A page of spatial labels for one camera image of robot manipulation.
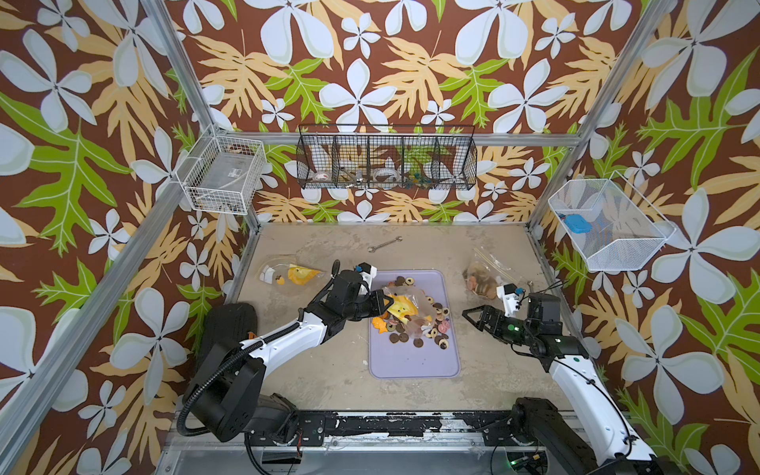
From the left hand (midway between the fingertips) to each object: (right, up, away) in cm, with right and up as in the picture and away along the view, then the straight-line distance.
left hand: (396, 297), depth 82 cm
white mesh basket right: (+61, +19, -6) cm, 64 cm away
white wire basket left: (-52, +36, +4) cm, 63 cm away
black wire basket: (-2, +45, +14) cm, 47 cm away
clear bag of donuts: (+4, -2, -4) cm, 6 cm away
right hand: (+20, -5, -3) cm, 21 cm away
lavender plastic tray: (+4, -19, +4) cm, 20 cm away
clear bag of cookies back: (+29, +7, +9) cm, 31 cm away
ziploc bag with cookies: (-34, +6, +13) cm, 37 cm away
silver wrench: (-7, +14, +31) cm, 35 cm away
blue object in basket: (+53, +21, +2) cm, 57 cm away
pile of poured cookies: (+1, -12, +8) cm, 15 cm away
